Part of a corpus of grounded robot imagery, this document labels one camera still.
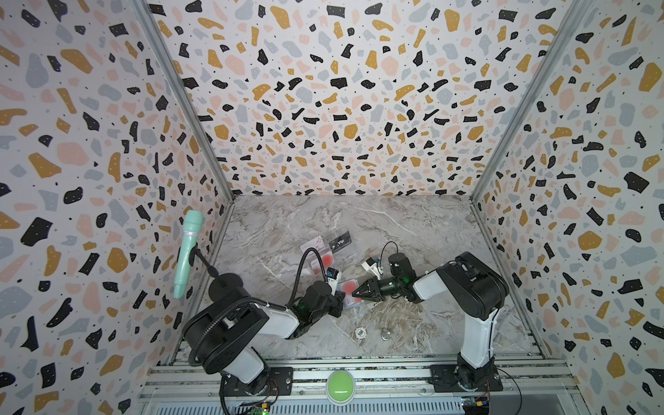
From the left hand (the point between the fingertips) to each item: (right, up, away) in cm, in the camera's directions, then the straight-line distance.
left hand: (352, 295), depth 89 cm
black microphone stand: (-45, +4, +1) cm, 45 cm away
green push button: (-4, -22, -16) cm, 27 cm away
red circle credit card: (-1, +2, +2) cm, 3 cm away
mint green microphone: (-43, +24, -20) cm, 53 cm away
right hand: (+2, -1, -1) cm, 3 cm away
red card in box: (-9, +11, +7) cm, 16 cm away
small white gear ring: (+3, -11, -5) cm, 12 cm away
